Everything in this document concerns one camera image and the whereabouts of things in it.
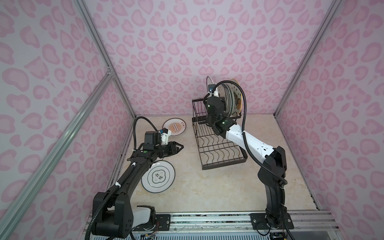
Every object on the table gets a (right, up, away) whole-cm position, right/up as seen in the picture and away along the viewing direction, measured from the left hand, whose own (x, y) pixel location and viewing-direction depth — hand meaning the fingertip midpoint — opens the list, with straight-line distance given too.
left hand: (181, 145), depth 81 cm
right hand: (+20, +29, -3) cm, 35 cm away
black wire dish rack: (+20, -5, +16) cm, 26 cm away
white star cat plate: (+32, +27, +5) cm, 42 cm away
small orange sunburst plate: (-7, +11, +32) cm, 35 cm away
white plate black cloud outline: (-14, -20, +7) cm, 25 cm away
